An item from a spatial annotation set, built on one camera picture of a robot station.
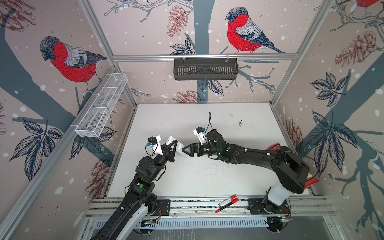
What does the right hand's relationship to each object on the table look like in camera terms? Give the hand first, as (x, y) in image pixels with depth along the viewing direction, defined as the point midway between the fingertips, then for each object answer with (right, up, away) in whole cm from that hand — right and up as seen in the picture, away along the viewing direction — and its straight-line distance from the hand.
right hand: (186, 150), depth 79 cm
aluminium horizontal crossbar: (-40, +68, +43) cm, 90 cm away
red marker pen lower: (+25, -25, -3) cm, 36 cm away
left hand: (-4, +6, -9) cm, 12 cm away
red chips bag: (+66, -16, -2) cm, 68 cm away
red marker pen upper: (+24, -24, -2) cm, 34 cm away
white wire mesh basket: (-46, +25, 0) cm, 52 cm away
